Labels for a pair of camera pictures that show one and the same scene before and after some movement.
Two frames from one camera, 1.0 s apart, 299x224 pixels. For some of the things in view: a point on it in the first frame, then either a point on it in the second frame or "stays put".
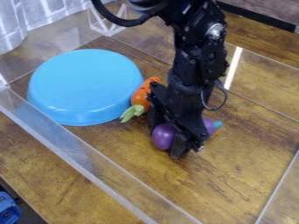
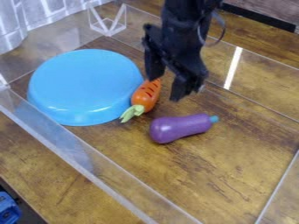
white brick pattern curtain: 22,14 stays put
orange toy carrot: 140,100 stays put
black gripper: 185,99 to 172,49
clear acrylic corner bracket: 100,24 stays put
